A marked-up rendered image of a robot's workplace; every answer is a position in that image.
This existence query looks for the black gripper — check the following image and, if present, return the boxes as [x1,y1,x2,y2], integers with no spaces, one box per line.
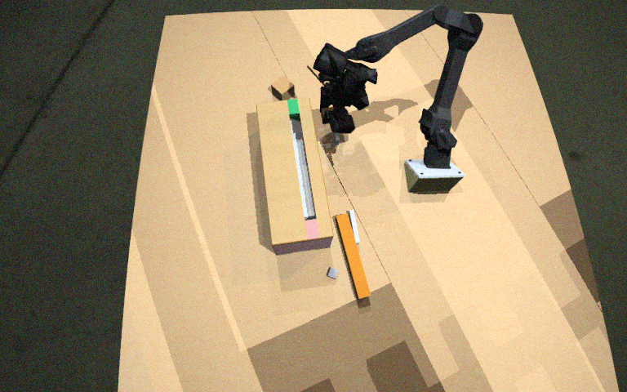
[318,72,360,134]

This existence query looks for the orange long bar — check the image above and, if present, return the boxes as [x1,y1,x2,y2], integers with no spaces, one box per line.
[336,213,371,300]

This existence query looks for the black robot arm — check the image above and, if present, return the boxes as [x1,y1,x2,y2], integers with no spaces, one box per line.
[313,4,483,169]

